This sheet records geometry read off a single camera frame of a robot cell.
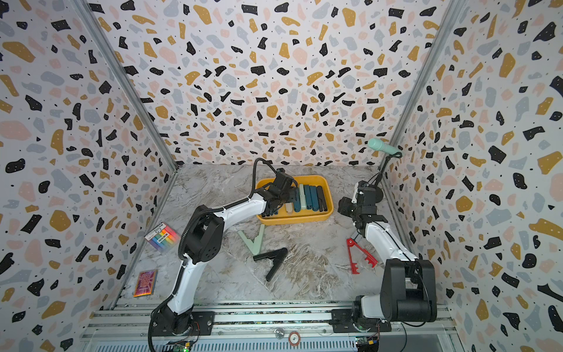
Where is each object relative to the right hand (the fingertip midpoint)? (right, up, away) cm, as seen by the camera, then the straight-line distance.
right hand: (350, 201), depth 90 cm
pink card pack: (-78, -30, -10) cm, 84 cm away
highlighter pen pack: (-78, -15, +2) cm, 80 cm away
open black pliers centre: (-29, -22, -3) cm, 37 cm away
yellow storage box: (-18, -7, +7) cm, 21 cm away
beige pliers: (-26, -4, +11) cm, 28 cm away
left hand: (-21, +4, +7) cm, 22 cm away
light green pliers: (-19, +1, +15) cm, 25 cm away
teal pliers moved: (-17, +6, +19) cm, 26 cm away
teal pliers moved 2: (-13, +1, +16) cm, 21 cm away
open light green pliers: (-39, -19, 0) cm, 44 cm away
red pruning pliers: (+7, -23, -2) cm, 24 cm away
